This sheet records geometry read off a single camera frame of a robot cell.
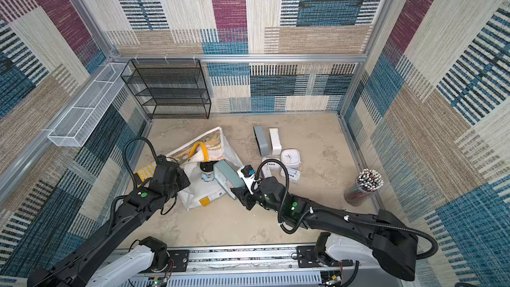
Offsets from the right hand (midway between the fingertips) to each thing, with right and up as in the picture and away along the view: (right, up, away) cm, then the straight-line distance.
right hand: (239, 186), depth 76 cm
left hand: (-22, +3, +6) cm, 23 cm away
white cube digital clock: (+16, +13, +24) cm, 32 cm away
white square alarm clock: (+23, +8, +23) cm, 33 cm away
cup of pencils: (+48, +2, -1) cm, 48 cm away
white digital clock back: (+23, +1, +17) cm, 29 cm away
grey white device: (+9, +17, +21) cm, 28 cm away
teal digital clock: (-4, +4, -2) cm, 6 cm away
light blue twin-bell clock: (-16, +3, +16) cm, 23 cm away
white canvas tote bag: (-12, +14, +10) cm, 21 cm away
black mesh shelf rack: (-41, +44, +34) cm, 69 cm away
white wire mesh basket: (-57, +23, -5) cm, 61 cm away
